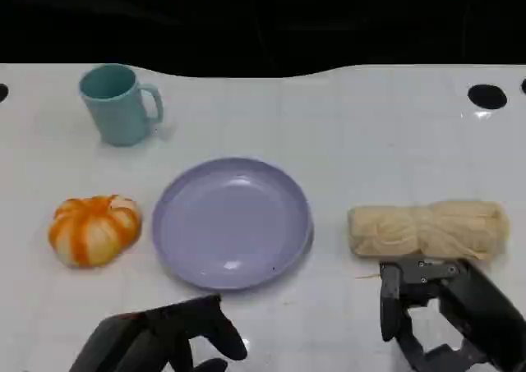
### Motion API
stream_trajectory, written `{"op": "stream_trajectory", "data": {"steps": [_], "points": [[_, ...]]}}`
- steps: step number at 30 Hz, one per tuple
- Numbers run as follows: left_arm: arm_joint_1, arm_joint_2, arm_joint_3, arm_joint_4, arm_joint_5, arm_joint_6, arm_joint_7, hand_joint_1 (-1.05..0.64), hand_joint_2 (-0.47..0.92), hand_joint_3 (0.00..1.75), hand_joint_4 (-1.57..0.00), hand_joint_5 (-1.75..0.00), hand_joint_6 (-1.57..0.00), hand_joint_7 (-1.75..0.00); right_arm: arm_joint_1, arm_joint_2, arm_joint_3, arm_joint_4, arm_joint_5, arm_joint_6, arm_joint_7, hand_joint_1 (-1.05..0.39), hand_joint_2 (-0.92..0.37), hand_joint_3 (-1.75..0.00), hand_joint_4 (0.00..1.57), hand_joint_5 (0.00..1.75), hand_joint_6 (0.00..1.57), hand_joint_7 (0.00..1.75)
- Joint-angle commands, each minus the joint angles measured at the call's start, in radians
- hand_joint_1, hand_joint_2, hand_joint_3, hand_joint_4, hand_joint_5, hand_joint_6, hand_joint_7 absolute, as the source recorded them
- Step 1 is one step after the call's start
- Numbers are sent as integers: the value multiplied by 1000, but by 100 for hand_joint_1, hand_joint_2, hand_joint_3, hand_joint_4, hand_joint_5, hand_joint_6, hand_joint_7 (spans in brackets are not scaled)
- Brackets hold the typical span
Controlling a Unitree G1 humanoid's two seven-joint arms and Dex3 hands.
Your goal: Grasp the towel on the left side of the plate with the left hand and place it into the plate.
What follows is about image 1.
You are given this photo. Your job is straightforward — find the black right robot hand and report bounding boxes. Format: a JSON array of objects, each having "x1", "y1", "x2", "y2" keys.
[{"x1": 378, "y1": 258, "x2": 526, "y2": 372}]

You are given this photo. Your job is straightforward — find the beige towel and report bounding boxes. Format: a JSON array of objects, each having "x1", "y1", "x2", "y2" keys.
[{"x1": 347, "y1": 200, "x2": 510, "y2": 263}]

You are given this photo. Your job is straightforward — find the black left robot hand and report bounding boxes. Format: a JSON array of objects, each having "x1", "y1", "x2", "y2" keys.
[{"x1": 68, "y1": 293, "x2": 248, "y2": 372}]

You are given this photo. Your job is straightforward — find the orange and white bread roll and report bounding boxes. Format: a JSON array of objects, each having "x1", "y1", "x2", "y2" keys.
[{"x1": 48, "y1": 194, "x2": 143, "y2": 269}]

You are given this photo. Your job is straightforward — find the pale green mug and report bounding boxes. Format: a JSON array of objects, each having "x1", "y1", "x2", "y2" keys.
[{"x1": 78, "y1": 63, "x2": 164, "y2": 147}]

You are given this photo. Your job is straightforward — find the lilac plate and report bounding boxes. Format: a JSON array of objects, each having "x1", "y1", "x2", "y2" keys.
[{"x1": 151, "y1": 157, "x2": 316, "y2": 294}]

